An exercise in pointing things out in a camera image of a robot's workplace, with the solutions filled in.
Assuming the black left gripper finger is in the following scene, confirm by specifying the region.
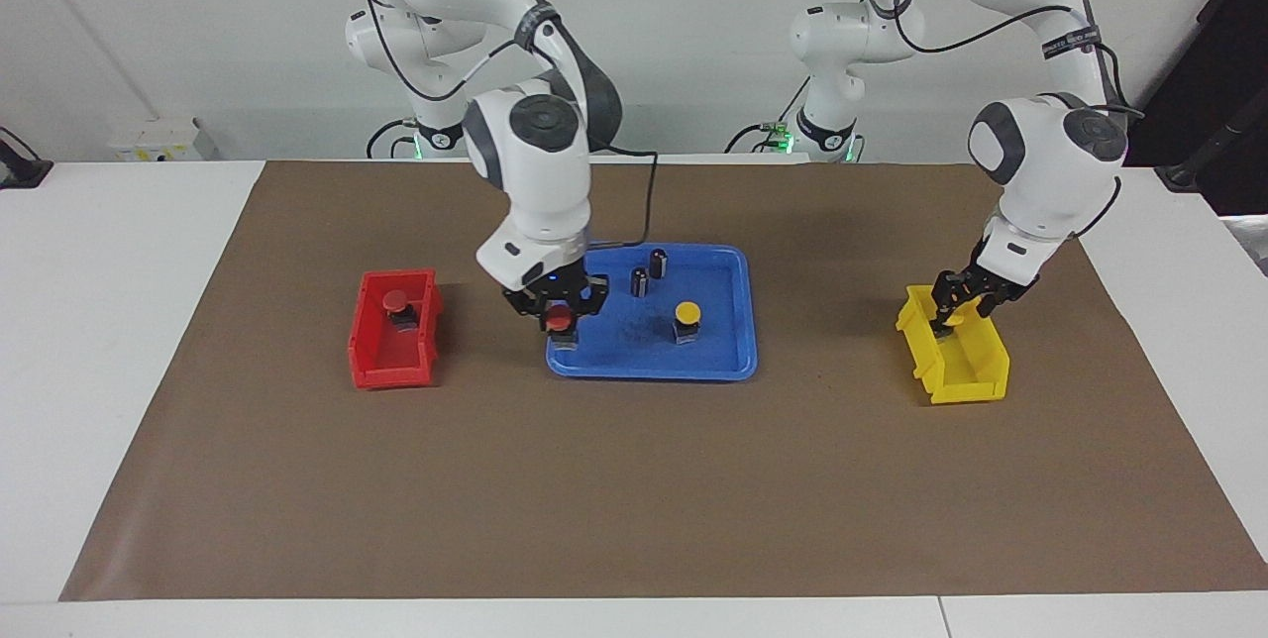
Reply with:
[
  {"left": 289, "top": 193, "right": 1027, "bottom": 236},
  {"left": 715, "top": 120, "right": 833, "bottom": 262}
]
[
  {"left": 931, "top": 269, "right": 977, "bottom": 338},
  {"left": 976, "top": 266, "right": 1038, "bottom": 319}
]

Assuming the blue plastic tray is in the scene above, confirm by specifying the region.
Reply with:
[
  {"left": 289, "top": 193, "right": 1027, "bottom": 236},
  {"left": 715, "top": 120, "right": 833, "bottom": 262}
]
[{"left": 547, "top": 243, "right": 759, "bottom": 382}]

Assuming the yellow plastic bin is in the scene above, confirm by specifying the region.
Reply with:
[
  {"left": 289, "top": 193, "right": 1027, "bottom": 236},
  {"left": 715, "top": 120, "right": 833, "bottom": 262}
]
[{"left": 896, "top": 284, "right": 1011, "bottom": 406}]

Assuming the red plastic bin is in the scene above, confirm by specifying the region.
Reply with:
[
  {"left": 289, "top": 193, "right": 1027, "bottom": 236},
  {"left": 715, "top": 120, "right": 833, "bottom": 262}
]
[{"left": 348, "top": 268, "right": 441, "bottom": 390}]

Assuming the brown paper table mat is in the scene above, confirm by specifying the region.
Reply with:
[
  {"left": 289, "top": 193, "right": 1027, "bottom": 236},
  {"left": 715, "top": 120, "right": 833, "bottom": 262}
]
[{"left": 59, "top": 159, "right": 1268, "bottom": 602}]

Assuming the grey metal device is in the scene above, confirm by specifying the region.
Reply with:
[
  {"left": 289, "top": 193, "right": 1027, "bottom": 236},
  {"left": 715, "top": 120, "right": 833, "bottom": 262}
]
[{"left": 1224, "top": 214, "right": 1268, "bottom": 274}]

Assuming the black equipment stand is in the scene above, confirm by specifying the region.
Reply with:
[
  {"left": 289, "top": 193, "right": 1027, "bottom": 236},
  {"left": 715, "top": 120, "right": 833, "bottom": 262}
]
[{"left": 1124, "top": 0, "right": 1268, "bottom": 215}]

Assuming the white power strip box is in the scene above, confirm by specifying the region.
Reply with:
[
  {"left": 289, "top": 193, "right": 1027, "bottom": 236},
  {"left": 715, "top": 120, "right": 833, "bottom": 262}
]
[{"left": 109, "top": 118, "right": 204, "bottom": 161}]

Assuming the black desk clamp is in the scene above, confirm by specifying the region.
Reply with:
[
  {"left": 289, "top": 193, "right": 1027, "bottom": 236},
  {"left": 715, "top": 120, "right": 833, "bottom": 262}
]
[{"left": 0, "top": 128, "right": 53, "bottom": 188}]

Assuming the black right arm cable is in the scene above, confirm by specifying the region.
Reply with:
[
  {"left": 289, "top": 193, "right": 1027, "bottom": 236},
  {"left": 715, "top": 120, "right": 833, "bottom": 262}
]
[{"left": 317, "top": 0, "right": 661, "bottom": 251}]

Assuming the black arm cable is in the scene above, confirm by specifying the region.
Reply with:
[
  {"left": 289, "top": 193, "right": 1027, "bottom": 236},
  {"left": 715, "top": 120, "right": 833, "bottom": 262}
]
[
  {"left": 317, "top": 0, "right": 661, "bottom": 251},
  {"left": 847, "top": 0, "right": 1145, "bottom": 213}
]

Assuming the black base cable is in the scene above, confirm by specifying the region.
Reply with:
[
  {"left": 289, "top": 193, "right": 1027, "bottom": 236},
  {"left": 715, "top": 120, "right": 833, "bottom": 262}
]
[
  {"left": 723, "top": 73, "right": 808, "bottom": 154},
  {"left": 367, "top": 118, "right": 422, "bottom": 160}
]

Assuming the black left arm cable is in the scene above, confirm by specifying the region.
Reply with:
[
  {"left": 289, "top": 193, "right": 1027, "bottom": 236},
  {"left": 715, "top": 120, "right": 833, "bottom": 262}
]
[{"left": 847, "top": 0, "right": 1145, "bottom": 213}]

